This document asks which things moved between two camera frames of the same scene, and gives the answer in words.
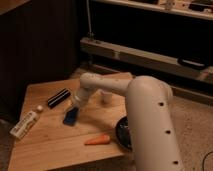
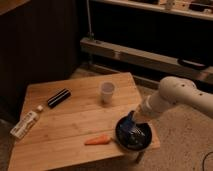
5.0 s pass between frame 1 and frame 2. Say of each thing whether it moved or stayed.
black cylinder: stayed
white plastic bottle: stayed
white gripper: moved
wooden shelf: stayed
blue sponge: moved
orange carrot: stayed
